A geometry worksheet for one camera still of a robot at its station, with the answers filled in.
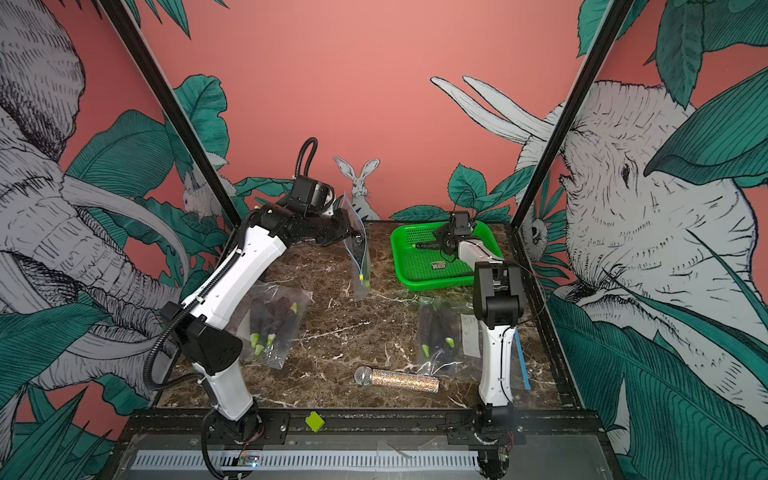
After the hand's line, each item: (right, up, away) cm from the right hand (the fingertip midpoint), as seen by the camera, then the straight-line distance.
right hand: (435, 226), depth 107 cm
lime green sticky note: (-35, -52, -33) cm, 71 cm away
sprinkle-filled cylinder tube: (-15, -43, -28) cm, 54 cm away
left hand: (-24, -2, -31) cm, 39 cm away
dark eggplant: (+2, -32, -18) cm, 37 cm away
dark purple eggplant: (-5, -33, -19) cm, 38 cm away
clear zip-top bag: (-25, -9, -32) cm, 42 cm away
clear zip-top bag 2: (+5, -41, -22) cm, 46 cm away
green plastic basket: (-3, -15, 0) cm, 16 cm away
